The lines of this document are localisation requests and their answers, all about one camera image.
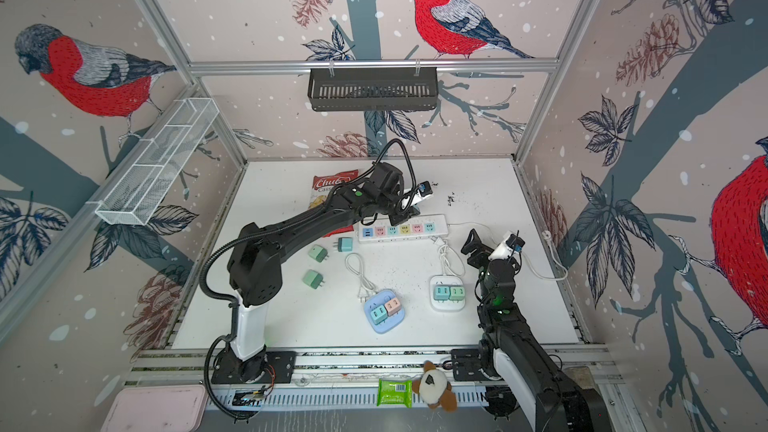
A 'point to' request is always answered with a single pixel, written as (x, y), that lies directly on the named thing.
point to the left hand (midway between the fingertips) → (416, 205)
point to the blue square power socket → (377, 299)
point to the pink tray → (157, 408)
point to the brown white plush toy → (435, 389)
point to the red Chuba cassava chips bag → (321, 187)
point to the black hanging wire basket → (373, 90)
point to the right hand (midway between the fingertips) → (483, 239)
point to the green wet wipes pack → (395, 392)
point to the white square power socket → (448, 305)
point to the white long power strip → (413, 228)
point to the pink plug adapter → (392, 307)
